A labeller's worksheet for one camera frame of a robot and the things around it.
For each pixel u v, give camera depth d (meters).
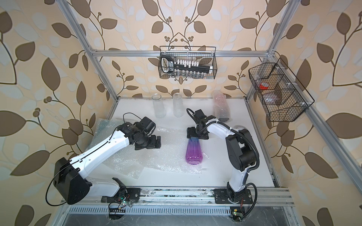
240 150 0.48
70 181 0.39
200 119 0.74
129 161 0.85
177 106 1.01
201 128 0.68
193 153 0.80
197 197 0.75
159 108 1.01
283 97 0.74
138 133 0.56
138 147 0.70
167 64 0.84
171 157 0.89
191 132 0.83
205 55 0.91
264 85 0.81
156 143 0.72
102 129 0.94
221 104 1.05
